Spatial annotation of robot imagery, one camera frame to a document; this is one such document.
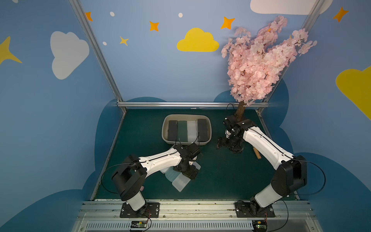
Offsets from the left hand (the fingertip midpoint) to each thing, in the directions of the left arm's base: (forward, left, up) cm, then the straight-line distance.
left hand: (189, 171), depth 83 cm
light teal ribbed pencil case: (-1, +11, -3) cm, 11 cm away
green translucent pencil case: (+33, +6, -6) cm, 34 cm away
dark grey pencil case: (+33, +13, -4) cm, 35 cm away
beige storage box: (+43, +4, -1) cm, 43 cm away
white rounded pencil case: (+1, +15, -3) cm, 15 cm away
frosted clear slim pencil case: (+33, -2, -5) cm, 34 cm away
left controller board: (-26, +25, -6) cm, 36 cm away
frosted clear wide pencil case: (-5, +4, -2) cm, 7 cm away
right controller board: (-25, -37, -7) cm, 45 cm away
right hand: (+12, -21, +9) cm, 25 cm away
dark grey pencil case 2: (+29, -9, -1) cm, 30 cm away
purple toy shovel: (-9, +26, -2) cm, 28 cm away
